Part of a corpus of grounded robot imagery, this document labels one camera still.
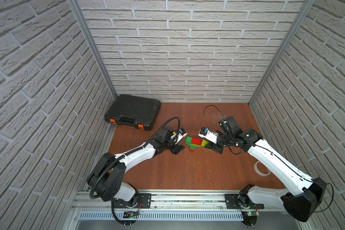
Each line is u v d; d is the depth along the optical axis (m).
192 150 0.91
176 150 0.77
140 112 1.08
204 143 0.73
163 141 0.67
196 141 0.83
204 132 0.63
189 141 0.83
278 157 0.45
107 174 0.41
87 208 0.73
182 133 0.75
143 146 0.56
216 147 0.64
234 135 0.55
